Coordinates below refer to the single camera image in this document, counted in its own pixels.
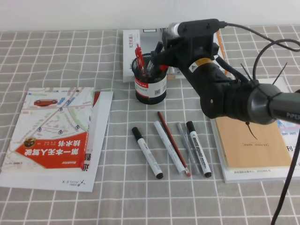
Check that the orange edged book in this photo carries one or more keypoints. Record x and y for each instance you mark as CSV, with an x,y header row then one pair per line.
x,y
221,52

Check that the white pen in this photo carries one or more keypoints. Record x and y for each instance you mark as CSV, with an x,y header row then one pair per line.
x,y
169,147

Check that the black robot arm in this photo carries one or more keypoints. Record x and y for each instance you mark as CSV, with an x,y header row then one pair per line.
x,y
224,91

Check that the red pencil with eraser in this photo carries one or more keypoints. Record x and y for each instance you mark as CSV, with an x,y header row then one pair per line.
x,y
167,131

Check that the robot photo magazine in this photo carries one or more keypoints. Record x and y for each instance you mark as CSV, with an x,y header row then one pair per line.
x,y
147,39

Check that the right black whiteboard marker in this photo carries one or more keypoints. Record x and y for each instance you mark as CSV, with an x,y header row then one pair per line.
x,y
199,150

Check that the tan kraft notebook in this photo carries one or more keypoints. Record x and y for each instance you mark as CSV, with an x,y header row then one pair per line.
x,y
250,145

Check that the red map cover book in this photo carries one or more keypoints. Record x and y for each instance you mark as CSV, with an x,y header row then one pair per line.
x,y
52,131

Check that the black mesh pen holder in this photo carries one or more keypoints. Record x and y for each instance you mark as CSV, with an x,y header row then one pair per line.
x,y
152,90

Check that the red ballpoint pen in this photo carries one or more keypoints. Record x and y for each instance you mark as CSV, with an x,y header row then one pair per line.
x,y
139,59

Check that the white brochure under book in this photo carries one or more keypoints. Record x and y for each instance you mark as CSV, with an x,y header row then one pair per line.
x,y
71,181

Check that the black whiteboard marker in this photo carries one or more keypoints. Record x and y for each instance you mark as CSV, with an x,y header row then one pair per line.
x,y
147,153
199,150

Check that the white catalogue magazine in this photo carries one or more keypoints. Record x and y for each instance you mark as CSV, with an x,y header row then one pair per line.
x,y
289,132

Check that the grey gel pen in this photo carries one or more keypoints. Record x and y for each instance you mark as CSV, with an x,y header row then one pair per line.
x,y
185,141

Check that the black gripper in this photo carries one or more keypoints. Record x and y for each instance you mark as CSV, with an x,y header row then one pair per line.
x,y
181,52

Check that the red capped marker pen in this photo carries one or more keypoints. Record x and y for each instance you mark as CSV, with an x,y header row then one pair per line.
x,y
163,67

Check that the left black whiteboard marker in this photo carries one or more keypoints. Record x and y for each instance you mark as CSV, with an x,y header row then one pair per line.
x,y
147,153

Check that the black capped marker in holder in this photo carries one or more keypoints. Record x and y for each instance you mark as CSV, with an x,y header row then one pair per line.
x,y
151,68

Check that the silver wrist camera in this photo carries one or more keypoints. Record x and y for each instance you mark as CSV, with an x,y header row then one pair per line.
x,y
193,29

